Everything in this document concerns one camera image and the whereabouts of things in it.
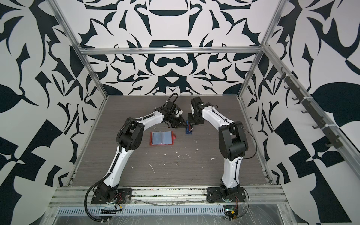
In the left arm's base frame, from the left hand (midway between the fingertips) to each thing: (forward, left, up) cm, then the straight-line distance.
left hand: (187, 123), depth 101 cm
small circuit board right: (-53, -18, -4) cm, 56 cm away
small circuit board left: (-48, +43, -5) cm, 65 cm away
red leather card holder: (-10, +18, -1) cm, 21 cm away
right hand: (0, -3, +6) cm, 7 cm away
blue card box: (-3, -1, 0) cm, 4 cm away
